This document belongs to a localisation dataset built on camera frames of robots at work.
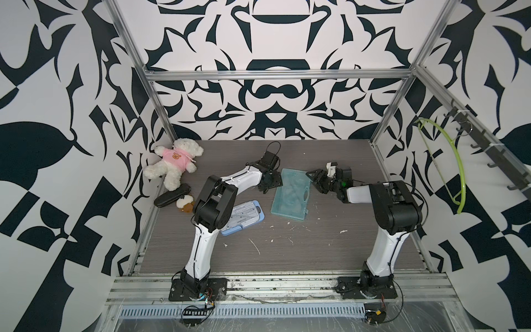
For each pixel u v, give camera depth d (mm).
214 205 552
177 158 1016
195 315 726
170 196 939
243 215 908
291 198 969
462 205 663
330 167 959
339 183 820
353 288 737
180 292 724
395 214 517
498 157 549
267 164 811
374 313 713
